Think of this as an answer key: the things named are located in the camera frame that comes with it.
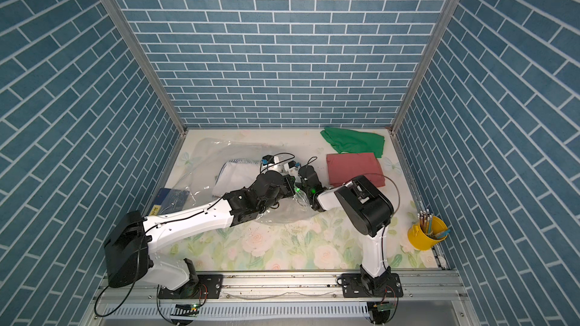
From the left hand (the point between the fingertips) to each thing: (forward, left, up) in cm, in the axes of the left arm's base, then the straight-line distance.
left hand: (303, 181), depth 77 cm
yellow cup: (-15, -43, -15) cm, 48 cm away
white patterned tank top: (+8, +27, -7) cm, 29 cm away
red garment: (+19, -19, -19) cm, 33 cm away
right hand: (+4, +12, -13) cm, 18 cm away
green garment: (+35, -25, -17) cm, 46 cm away
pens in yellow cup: (-12, -40, -3) cm, 42 cm away
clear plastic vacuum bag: (+19, +42, -20) cm, 50 cm away
